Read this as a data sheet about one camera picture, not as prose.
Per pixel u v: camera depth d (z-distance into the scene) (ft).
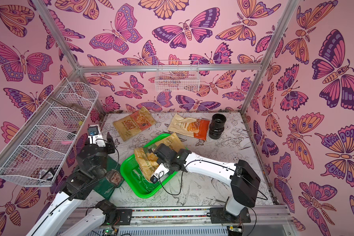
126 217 2.40
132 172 2.87
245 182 1.38
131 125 3.63
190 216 2.45
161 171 2.21
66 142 2.38
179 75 3.11
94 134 1.71
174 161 1.85
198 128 3.59
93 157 1.50
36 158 2.12
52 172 2.08
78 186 1.48
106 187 2.68
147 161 2.59
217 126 3.11
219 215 2.40
